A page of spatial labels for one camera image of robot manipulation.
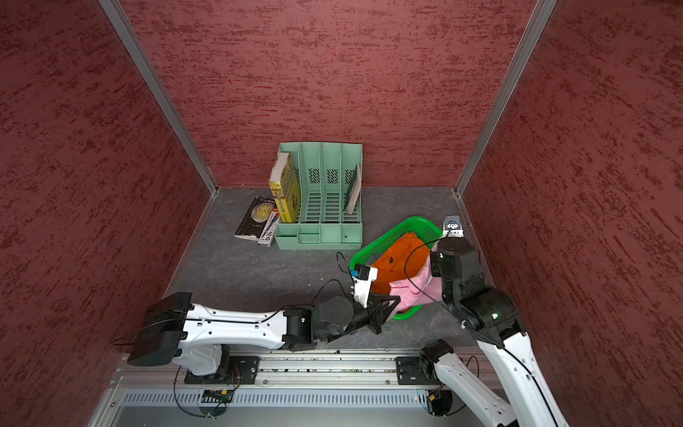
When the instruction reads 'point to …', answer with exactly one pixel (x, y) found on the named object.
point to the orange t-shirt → (405, 259)
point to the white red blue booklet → (268, 232)
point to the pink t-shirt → (419, 289)
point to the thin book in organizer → (355, 192)
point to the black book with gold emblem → (256, 218)
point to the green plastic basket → (426, 230)
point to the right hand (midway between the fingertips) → (450, 248)
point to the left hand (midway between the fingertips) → (398, 305)
